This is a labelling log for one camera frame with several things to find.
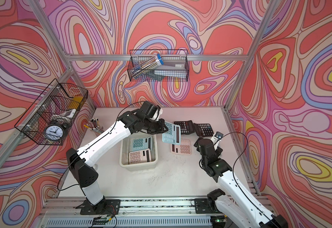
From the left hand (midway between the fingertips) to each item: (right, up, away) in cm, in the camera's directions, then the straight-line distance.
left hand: (169, 129), depth 74 cm
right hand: (+21, -9, +6) cm, 24 cm away
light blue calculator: (-20, -12, +22) cm, 32 cm away
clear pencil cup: (-50, +2, +18) cm, 53 cm away
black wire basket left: (-65, +5, +1) cm, 65 cm away
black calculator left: (+14, 0, +30) cm, 33 cm away
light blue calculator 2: (+2, -4, +5) cm, 6 cm away
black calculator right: (+26, -2, +30) cm, 40 cm away
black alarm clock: (-56, -1, -6) cm, 56 cm away
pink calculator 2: (+10, -14, +20) cm, 26 cm away
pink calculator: (-17, -18, +14) cm, 29 cm away
